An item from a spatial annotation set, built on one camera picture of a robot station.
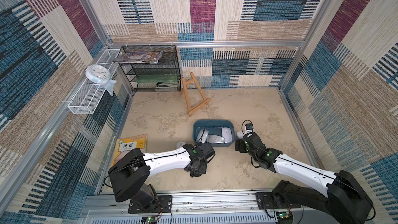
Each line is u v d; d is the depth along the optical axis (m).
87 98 0.92
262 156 0.64
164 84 1.09
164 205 0.73
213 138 0.94
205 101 1.07
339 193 0.41
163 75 1.09
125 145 0.92
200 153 0.65
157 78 1.06
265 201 0.73
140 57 0.87
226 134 0.94
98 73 0.75
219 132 0.97
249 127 0.76
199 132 0.97
